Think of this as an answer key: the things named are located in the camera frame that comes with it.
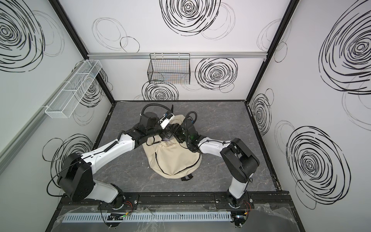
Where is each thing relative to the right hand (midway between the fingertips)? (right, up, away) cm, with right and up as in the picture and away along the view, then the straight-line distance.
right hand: (169, 130), depth 85 cm
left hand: (+1, +3, -2) cm, 4 cm away
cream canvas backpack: (+1, -16, -3) cm, 17 cm away
